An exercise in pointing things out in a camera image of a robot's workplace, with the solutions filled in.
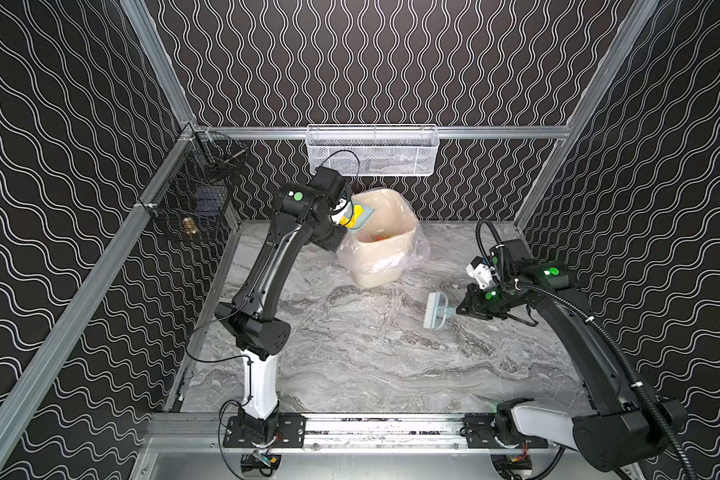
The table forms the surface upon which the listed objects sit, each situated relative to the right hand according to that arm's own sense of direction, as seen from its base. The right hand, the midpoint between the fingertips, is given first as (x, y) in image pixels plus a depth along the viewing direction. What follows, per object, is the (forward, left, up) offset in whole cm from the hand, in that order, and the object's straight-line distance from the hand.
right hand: (461, 310), depth 74 cm
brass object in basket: (+20, +72, +11) cm, 76 cm away
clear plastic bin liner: (+18, +8, 0) cm, 20 cm away
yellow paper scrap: (+23, +26, +12) cm, 37 cm away
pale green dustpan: (+22, +25, +11) cm, 35 cm away
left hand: (+14, +31, +11) cm, 36 cm away
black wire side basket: (+42, +79, +7) cm, 90 cm away
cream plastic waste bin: (+17, +20, +4) cm, 26 cm away
